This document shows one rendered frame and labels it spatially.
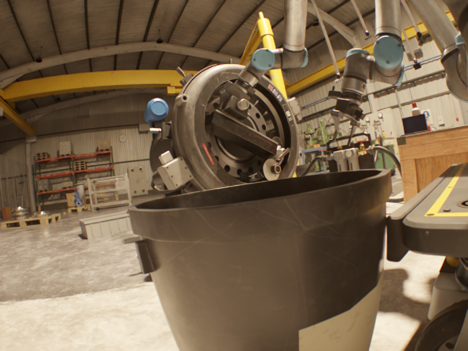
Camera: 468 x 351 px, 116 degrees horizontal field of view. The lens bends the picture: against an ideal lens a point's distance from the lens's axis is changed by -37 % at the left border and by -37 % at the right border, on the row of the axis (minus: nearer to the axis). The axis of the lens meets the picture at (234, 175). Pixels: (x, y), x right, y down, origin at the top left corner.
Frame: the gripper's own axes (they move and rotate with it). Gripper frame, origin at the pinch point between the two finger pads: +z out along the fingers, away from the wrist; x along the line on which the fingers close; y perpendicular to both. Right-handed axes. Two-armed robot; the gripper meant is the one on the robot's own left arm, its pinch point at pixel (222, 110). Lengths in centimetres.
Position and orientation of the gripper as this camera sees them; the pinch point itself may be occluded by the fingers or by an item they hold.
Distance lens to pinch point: 111.9
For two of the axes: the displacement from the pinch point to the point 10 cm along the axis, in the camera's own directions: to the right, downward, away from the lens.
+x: -6.8, -3.3, -6.6
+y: -4.1, -5.7, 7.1
